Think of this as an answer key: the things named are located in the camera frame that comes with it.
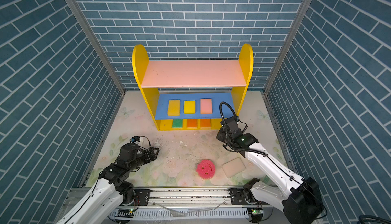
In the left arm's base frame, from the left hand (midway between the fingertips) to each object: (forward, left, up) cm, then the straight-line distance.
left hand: (155, 151), depth 83 cm
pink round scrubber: (-9, -27, -2) cm, 29 cm away
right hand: (+7, -34, +9) cm, 36 cm away
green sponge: (+21, -10, -4) cm, 23 cm away
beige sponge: (-7, -43, -6) cm, 44 cm away
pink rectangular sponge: (+24, -28, +10) cm, 38 cm away
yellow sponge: (+21, -28, -4) cm, 35 cm away
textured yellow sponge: (+22, -9, +11) cm, 26 cm away
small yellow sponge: (+24, -18, +10) cm, 31 cm away
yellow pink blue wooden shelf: (+35, -15, +8) cm, 39 cm away
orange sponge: (+20, -19, -3) cm, 28 cm away
